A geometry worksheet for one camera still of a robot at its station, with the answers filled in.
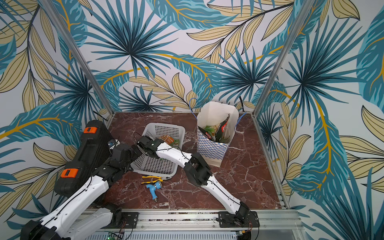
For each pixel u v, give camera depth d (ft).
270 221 2.46
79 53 2.78
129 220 2.37
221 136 2.84
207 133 2.61
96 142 2.40
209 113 3.18
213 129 2.81
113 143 2.30
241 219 2.08
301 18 2.35
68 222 1.40
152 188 2.68
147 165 2.98
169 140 3.23
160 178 2.81
